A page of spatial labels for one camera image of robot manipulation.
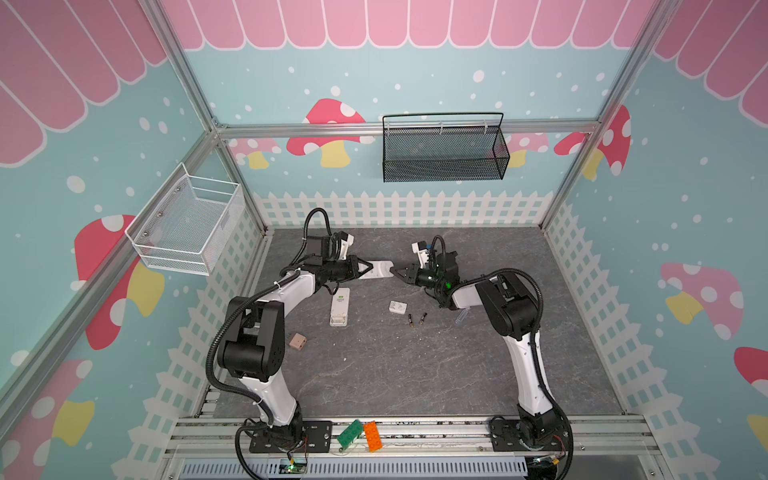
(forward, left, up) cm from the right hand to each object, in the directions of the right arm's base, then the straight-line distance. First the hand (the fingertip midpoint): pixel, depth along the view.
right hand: (390, 270), depth 97 cm
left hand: (-4, +6, +4) cm, 8 cm away
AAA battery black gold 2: (-13, -10, -8) cm, 19 cm away
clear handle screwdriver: (-13, -22, -7) cm, 27 cm away
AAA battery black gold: (-15, -7, -9) cm, 19 cm away
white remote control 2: (-9, +17, -8) cm, 21 cm away
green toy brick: (-45, +10, -8) cm, 47 cm away
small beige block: (-21, +28, -7) cm, 36 cm away
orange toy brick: (-46, +4, -8) cm, 47 cm away
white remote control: (-1, +3, +2) cm, 4 cm away
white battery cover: (-9, -2, -8) cm, 12 cm away
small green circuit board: (-52, +24, -11) cm, 58 cm away
